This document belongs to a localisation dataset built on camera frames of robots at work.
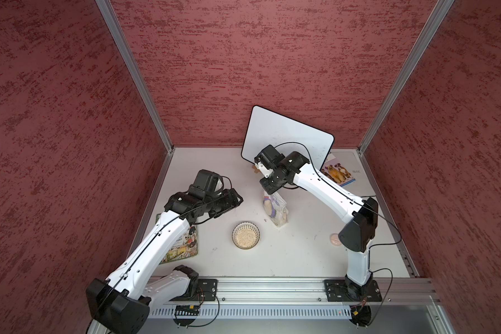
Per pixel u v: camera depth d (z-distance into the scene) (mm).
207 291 738
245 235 831
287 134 920
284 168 559
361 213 522
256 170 764
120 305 359
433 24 738
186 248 831
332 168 1095
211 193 588
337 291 737
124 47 796
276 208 802
